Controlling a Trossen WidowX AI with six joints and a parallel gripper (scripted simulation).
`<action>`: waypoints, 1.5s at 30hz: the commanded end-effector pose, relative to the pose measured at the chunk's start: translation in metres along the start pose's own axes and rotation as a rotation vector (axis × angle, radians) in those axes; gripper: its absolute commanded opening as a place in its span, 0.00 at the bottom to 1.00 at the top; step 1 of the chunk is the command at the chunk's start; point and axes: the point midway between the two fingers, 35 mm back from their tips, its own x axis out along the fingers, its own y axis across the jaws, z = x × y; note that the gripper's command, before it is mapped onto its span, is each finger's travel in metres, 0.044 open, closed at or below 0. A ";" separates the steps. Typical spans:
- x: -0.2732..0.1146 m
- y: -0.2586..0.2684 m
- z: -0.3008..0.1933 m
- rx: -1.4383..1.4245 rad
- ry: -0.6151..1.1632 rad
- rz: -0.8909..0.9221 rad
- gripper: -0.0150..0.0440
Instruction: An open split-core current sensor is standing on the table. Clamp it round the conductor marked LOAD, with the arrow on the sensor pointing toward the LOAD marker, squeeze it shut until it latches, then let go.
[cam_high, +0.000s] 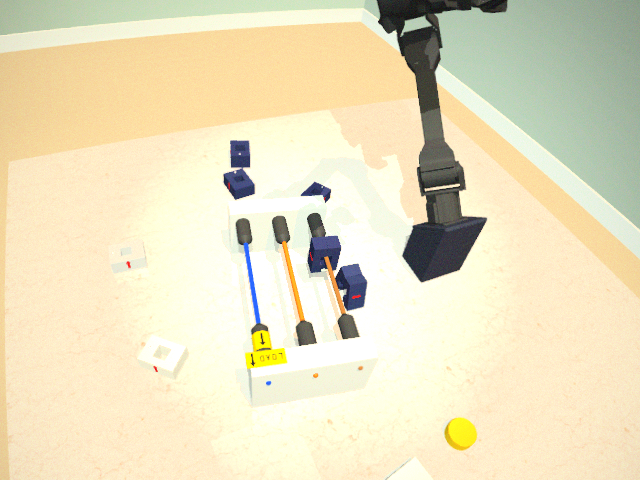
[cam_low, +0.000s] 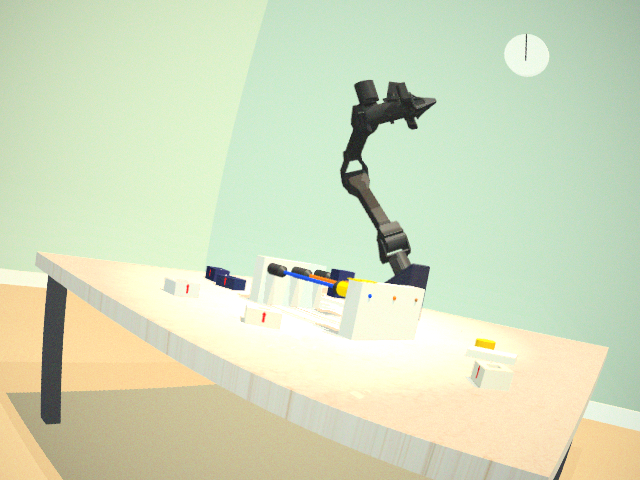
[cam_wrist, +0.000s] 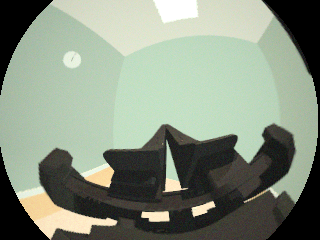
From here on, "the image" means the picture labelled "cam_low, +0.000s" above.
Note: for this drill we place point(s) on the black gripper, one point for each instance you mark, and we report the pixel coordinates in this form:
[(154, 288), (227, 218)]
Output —
[(408, 107)]

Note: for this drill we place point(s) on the yellow cylinder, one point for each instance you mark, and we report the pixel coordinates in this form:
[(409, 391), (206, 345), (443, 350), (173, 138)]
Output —
[(485, 343)]

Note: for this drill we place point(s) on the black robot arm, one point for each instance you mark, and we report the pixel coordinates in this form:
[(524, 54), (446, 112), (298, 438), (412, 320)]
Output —
[(390, 236)]

